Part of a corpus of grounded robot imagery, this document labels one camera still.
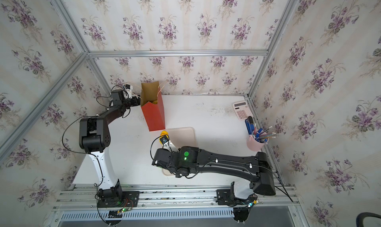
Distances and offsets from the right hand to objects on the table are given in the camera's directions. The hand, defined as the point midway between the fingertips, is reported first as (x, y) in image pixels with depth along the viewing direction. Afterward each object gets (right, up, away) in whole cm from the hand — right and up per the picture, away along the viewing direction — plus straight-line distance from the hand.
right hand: (175, 159), depth 69 cm
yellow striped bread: (-12, +7, +29) cm, 32 cm away
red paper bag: (-14, +26, +12) cm, 31 cm away
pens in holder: (+48, +7, +16) cm, 52 cm away
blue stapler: (+47, +13, +30) cm, 57 cm away
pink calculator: (+46, +23, +39) cm, 65 cm away
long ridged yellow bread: (-18, +29, +32) cm, 47 cm away
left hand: (-29, +31, +33) cm, 54 cm away
